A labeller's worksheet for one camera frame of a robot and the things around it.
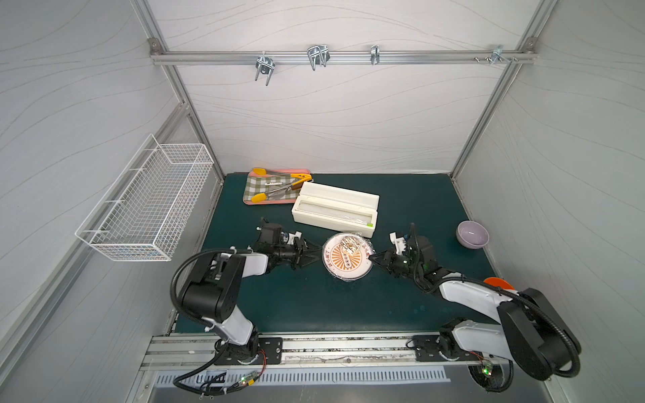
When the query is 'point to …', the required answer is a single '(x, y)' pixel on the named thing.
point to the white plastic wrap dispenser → (344, 210)
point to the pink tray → (279, 201)
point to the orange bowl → (499, 282)
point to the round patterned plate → (346, 256)
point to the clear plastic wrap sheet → (346, 256)
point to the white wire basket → (140, 217)
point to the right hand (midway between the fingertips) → (369, 255)
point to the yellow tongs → (299, 178)
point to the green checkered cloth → (274, 187)
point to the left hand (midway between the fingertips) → (322, 254)
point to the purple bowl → (471, 234)
